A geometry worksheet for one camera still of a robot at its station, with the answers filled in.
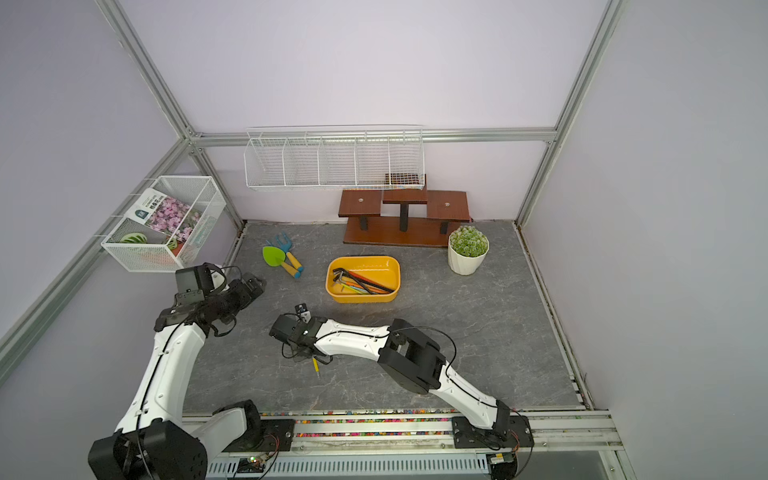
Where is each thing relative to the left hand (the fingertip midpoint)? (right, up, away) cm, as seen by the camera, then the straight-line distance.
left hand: (256, 292), depth 80 cm
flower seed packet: (-21, +21, -6) cm, 30 cm away
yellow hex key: (+15, -21, +5) cm, 27 cm away
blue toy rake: (-5, +13, +35) cm, 38 cm away
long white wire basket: (+18, +43, +19) cm, 50 cm away
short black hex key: (+20, +3, +24) cm, 32 cm away
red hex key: (+27, +1, +23) cm, 35 cm away
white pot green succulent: (+61, +12, +16) cm, 65 cm away
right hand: (+11, -17, +9) cm, 22 cm away
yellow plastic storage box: (+33, +4, +25) cm, 42 cm away
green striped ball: (-25, +14, -9) cm, 30 cm away
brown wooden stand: (+45, +24, +33) cm, 61 cm away
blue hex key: (+26, -2, +20) cm, 32 cm away
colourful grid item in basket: (+40, +35, +19) cm, 57 cm away
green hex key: (+24, -2, +20) cm, 31 cm away
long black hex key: (+27, +1, +22) cm, 35 cm away
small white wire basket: (-14, +11, -14) cm, 22 cm away
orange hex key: (+29, -2, +20) cm, 35 cm away
